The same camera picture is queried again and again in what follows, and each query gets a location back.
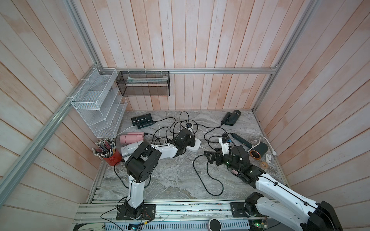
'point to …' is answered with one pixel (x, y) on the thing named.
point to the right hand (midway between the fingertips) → (209, 150)
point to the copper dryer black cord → (208, 141)
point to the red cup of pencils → (106, 148)
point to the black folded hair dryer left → (142, 121)
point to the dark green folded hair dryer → (231, 118)
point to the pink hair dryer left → (131, 137)
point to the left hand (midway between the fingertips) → (193, 138)
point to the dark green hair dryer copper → (255, 150)
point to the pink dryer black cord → (212, 177)
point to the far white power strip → (196, 147)
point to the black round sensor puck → (215, 224)
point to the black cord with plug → (164, 127)
